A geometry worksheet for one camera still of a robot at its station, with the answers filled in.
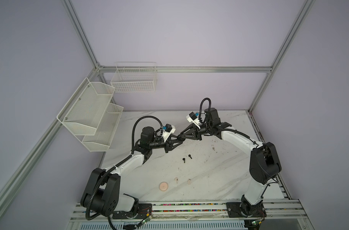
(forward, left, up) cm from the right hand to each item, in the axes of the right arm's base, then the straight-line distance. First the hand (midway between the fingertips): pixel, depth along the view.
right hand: (180, 137), depth 76 cm
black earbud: (-1, -2, -23) cm, 23 cm away
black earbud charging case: (-1, -1, +1) cm, 1 cm away
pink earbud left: (-15, +3, -23) cm, 27 cm away
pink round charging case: (-19, +10, -22) cm, 30 cm away
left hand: (0, 0, -4) cm, 4 cm away
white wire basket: (+43, +30, +11) cm, 54 cm away
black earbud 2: (+1, -6, -24) cm, 24 cm away
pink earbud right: (-16, -5, -23) cm, 29 cm away
